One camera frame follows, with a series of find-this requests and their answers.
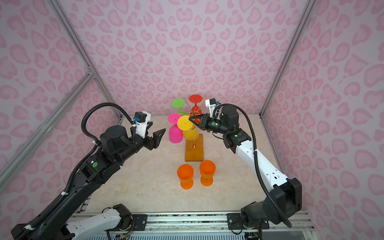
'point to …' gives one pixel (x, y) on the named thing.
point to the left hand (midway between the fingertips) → (157, 123)
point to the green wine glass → (179, 103)
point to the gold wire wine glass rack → (194, 152)
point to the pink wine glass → (175, 132)
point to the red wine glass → (196, 110)
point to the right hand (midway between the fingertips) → (190, 119)
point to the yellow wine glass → (190, 131)
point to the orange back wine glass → (185, 173)
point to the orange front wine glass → (207, 169)
